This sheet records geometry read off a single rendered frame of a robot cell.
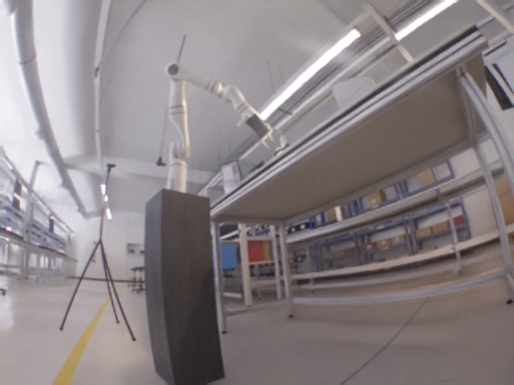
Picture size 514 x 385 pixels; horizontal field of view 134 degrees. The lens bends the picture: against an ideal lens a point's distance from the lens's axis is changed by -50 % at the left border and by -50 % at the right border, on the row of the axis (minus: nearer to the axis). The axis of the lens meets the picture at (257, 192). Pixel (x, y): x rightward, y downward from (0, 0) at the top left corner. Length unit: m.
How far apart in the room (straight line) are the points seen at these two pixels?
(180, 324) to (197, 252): 0.31
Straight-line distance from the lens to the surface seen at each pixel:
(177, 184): 1.06
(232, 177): 2.92
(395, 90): 0.77
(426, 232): 4.53
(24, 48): 4.07
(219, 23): 3.65
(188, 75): 1.14
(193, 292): 0.93
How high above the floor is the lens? 0.50
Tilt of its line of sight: 20 degrees up
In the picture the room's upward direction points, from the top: 6 degrees counter-clockwise
